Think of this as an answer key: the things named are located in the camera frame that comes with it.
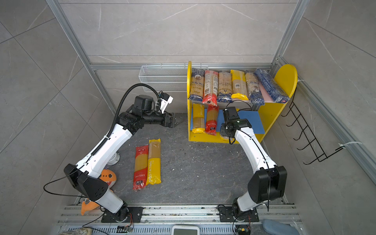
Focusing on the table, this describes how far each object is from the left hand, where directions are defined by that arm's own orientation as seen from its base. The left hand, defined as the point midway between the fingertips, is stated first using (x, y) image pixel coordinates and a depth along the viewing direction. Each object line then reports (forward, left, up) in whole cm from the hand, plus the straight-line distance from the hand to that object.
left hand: (179, 115), depth 70 cm
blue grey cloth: (-45, -46, -33) cm, 72 cm away
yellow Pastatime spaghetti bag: (+20, -12, -19) cm, 30 cm away
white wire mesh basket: (+37, +11, -3) cm, 39 cm away
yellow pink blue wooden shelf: (+17, -16, -21) cm, 32 cm away
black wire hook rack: (-12, -60, -3) cm, 61 cm away
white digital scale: (-44, -2, -31) cm, 54 cm away
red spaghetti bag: (-12, +25, -34) cm, 44 cm away
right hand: (+2, -27, -16) cm, 32 cm away
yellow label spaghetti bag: (-12, +17, -35) cm, 41 cm away
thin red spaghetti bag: (+14, -20, -20) cm, 32 cm away
